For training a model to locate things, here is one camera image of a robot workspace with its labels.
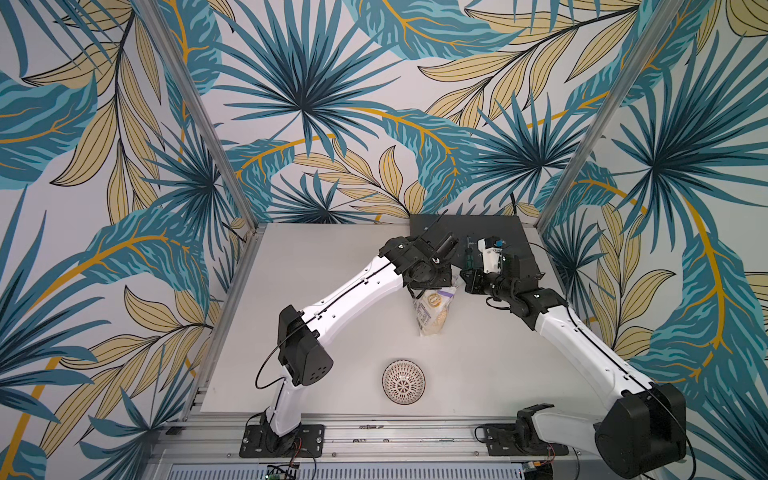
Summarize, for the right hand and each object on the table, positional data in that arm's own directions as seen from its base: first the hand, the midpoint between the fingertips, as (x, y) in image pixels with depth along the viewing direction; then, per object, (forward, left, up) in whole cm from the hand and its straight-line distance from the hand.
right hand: (444, 278), depth 80 cm
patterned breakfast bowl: (-21, +11, -20) cm, 31 cm away
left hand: (-3, +1, +3) cm, 5 cm away
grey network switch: (+36, -18, -19) cm, 45 cm away
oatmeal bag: (-6, +3, -7) cm, 9 cm away
